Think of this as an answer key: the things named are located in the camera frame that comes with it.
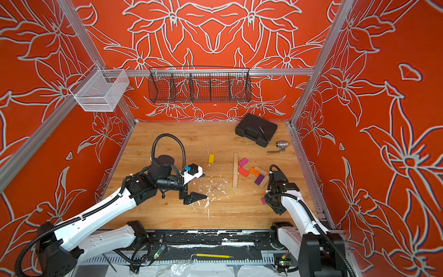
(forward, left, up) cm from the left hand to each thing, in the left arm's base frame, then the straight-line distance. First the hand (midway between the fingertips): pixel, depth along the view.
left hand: (205, 183), depth 68 cm
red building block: (+18, -18, -21) cm, 33 cm away
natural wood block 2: (+19, -13, -21) cm, 31 cm away
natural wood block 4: (+19, -28, -21) cm, 40 cm away
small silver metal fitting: (+37, -42, -18) cm, 59 cm away
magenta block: (+24, -17, -21) cm, 36 cm away
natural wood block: (+27, -13, -20) cm, 36 cm away
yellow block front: (+25, +1, -21) cm, 33 cm away
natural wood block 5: (+13, -29, -20) cm, 38 cm away
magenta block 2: (+3, -28, -22) cm, 36 cm away
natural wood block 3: (+12, -14, -21) cm, 28 cm away
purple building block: (+14, -27, -21) cm, 37 cm away
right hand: (+2, -31, -21) cm, 37 cm away
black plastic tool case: (+46, -26, -15) cm, 55 cm away
